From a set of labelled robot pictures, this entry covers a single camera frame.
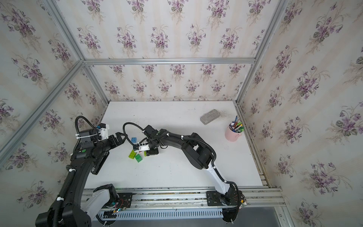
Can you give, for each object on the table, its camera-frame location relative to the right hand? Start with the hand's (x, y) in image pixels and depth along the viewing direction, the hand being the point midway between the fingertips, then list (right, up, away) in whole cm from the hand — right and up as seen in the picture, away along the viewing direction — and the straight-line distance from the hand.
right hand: (149, 149), depth 91 cm
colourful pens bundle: (+58, +15, +2) cm, 60 cm away
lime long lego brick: (-10, -3, -3) cm, 11 cm away
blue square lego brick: (-11, +6, +3) cm, 13 cm away
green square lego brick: (-5, -4, -6) cm, 9 cm away
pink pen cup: (+54, +9, 0) cm, 54 cm away
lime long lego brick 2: (-2, -2, -4) cm, 4 cm away
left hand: (-14, +9, -12) cm, 20 cm away
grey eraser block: (+42, +21, +16) cm, 50 cm away
